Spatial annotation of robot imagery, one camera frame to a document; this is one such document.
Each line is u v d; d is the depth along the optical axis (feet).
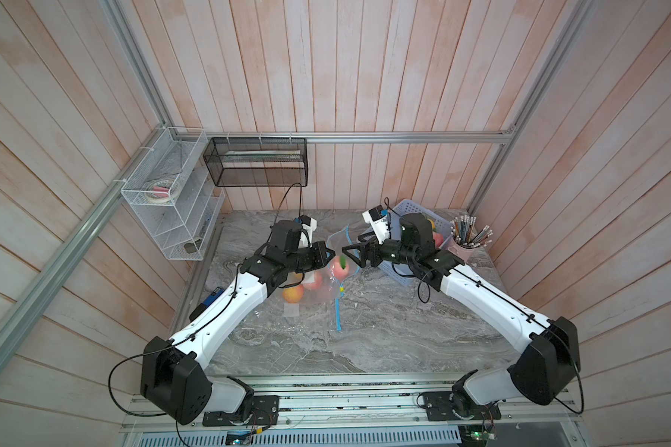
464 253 3.22
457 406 2.18
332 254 2.50
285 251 1.91
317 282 2.89
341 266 2.56
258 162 3.41
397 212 3.88
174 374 1.29
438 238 3.41
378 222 2.17
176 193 2.41
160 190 2.40
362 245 2.14
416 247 1.93
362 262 2.21
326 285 2.89
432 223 3.62
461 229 3.24
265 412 2.40
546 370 1.34
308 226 2.33
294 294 2.94
